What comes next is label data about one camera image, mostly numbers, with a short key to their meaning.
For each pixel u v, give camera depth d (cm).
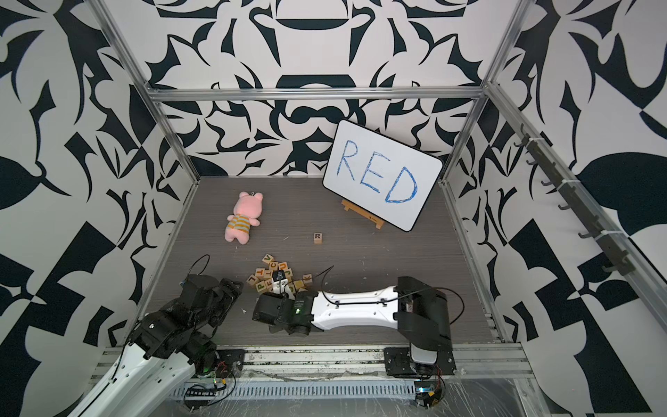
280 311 56
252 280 87
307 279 88
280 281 67
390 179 92
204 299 59
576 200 55
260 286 86
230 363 74
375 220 101
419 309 47
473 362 76
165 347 51
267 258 93
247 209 102
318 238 97
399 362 74
